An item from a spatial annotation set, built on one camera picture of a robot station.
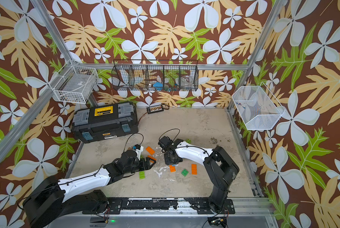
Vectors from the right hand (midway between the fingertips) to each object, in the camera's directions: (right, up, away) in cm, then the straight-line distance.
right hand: (170, 162), depth 89 cm
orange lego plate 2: (-12, +2, +2) cm, 12 cm away
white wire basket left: (-59, +50, -3) cm, 77 cm away
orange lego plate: (-14, +6, +6) cm, 16 cm away
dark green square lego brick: (+9, -5, -4) cm, 11 cm away
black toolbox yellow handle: (-41, +25, -1) cm, 48 cm away
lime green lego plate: (-17, -6, -5) cm, 18 cm away
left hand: (-10, +3, -6) cm, 12 cm away
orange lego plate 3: (+15, -3, -3) cm, 16 cm away
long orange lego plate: (+2, -3, -2) cm, 4 cm away
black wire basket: (-10, +59, +10) cm, 60 cm away
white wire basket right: (+53, +34, -6) cm, 63 cm away
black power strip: (-13, +36, +30) cm, 49 cm away
